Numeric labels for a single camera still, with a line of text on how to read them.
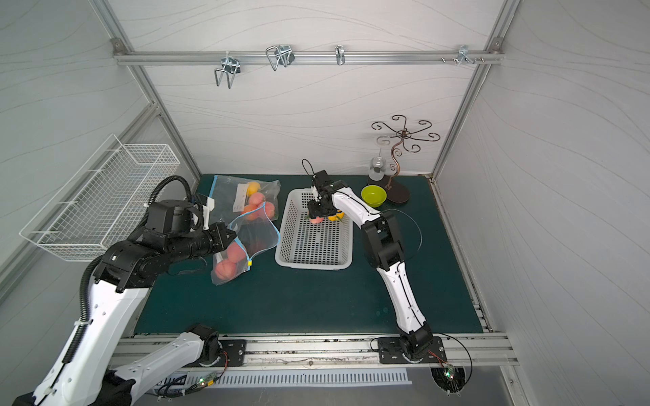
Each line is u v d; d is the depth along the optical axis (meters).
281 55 0.77
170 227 0.46
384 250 0.60
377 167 0.97
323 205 0.77
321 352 0.75
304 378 0.70
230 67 0.78
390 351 0.73
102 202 0.69
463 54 0.76
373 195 1.10
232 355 0.73
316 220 0.96
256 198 1.04
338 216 1.01
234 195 1.05
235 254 0.84
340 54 0.79
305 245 0.96
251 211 1.03
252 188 1.09
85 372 0.36
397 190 1.13
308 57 0.79
